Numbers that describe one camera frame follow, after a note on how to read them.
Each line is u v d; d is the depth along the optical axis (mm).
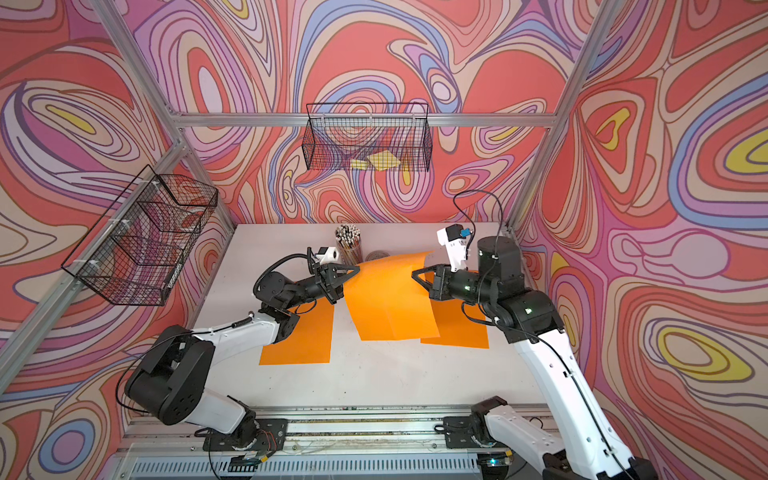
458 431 729
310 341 911
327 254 747
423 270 607
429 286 594
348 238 926
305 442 734
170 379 440
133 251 732
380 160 910
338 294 689
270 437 720
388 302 710
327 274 681
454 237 554
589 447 363
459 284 544
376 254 1052
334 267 690
